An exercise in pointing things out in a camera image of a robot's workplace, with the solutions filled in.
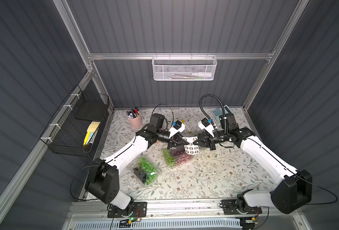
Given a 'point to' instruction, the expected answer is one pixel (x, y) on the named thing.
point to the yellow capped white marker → (183, 121)
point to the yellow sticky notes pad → (91, 130)
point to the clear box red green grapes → (176, 155)
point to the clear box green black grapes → (146, 171)
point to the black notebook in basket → (92, 110)
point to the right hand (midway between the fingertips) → (196, 142)
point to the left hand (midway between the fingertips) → (190, 145)
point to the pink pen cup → (136, 122)
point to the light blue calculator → (219, 112)
